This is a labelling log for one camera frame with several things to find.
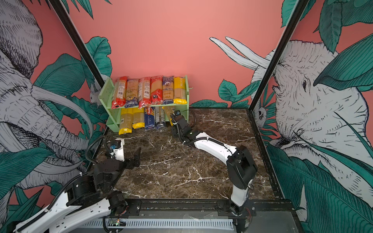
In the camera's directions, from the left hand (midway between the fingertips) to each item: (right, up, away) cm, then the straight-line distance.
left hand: (131, 146), depth 67 cm
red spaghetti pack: (-14, +26, +17) cm, 34 cm away
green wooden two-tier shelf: (-22, +13, +25) cm, 36 cm away
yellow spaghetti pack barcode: (-14, +12, +26) cm, 32 cm away
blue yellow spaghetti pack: (-7, +25, +16) cm, 31 cm away
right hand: (+17, +10, +18) cm, 26 cm away
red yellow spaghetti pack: (+7, +31, +21) cm, 38 cm away
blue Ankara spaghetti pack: (+14, +30, +21) cm, 39 cm away
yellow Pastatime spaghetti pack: (-6, +14, +26) cm, 31 cm away
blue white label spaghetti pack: (+9, +10, +24) cm, 27 cm away
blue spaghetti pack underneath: (+2, +11, +24) cm, 26 cm away
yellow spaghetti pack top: (+21, +31, +22) cm, 43 cm away
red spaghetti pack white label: (0, +29, +19) cm, 35 cm away
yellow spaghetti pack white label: (+14, +19, +24) cm, 34 cm away
